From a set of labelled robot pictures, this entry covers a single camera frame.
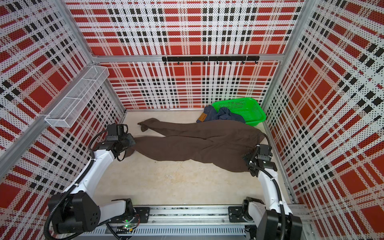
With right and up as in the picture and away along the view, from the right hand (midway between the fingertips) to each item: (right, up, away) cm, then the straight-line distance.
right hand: (247, 160), depth 84 cm
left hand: (-66, +11, 0) cm, 67 cm away
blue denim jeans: (-20, +28, +23) cm, 42 cm away
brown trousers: (-14, +6, +16) cm, 22 cm away
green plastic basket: (+14, +31, +32) cm, 46 cm away
